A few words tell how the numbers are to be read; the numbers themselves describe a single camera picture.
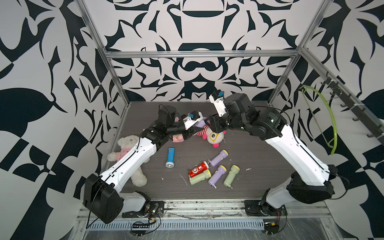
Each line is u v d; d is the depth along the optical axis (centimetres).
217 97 52
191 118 59
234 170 83
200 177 81
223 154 89
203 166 85
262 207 67
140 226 73
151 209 73
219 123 53
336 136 66
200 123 67
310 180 40
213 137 94
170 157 89
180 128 63
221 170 85
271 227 73
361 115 56
